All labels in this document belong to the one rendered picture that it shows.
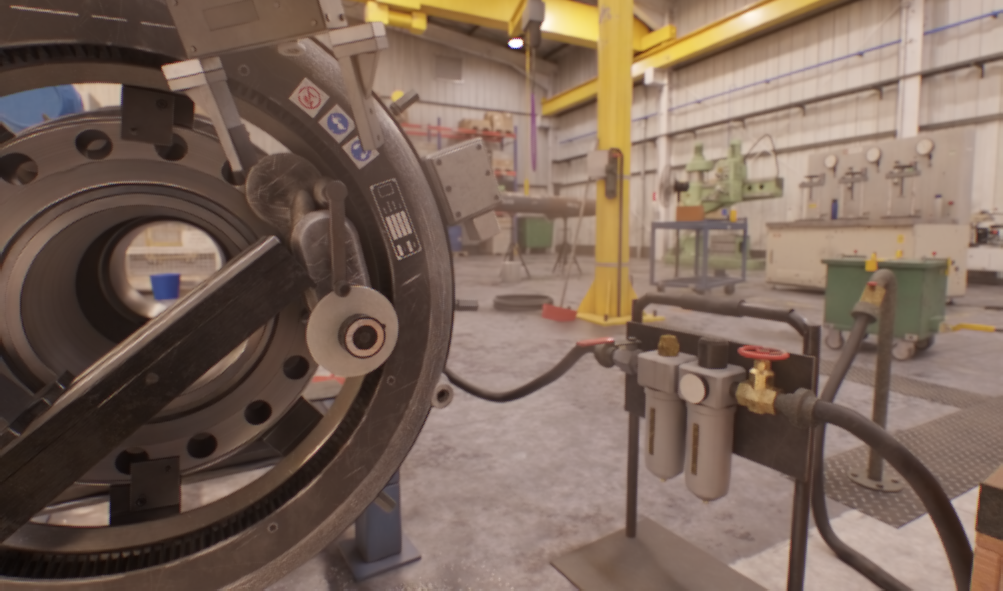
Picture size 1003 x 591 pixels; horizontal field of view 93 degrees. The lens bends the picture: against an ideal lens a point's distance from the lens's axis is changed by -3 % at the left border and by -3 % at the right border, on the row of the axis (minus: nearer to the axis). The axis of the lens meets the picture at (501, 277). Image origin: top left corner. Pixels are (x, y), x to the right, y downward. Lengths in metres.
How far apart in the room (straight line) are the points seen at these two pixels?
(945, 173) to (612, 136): 3.73
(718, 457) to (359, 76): 0.79
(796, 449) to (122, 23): 1.03
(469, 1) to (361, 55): 12.76
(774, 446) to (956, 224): 5.69
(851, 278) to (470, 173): 2.96
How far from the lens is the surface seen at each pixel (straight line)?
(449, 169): 0.72
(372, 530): 1.16
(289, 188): 0.66
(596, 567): 1.18
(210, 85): 0.53
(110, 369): 0.61
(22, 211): 0.75
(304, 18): 0.47
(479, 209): 0.74
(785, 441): 0.94
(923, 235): 6.14
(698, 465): 0.95
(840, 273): 3.49
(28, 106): 1.38
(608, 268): 4.07
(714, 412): 0.91
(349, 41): 0.47
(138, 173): 0.74
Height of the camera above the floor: 0.68
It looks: 5 degrees down
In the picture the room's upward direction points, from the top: straight up
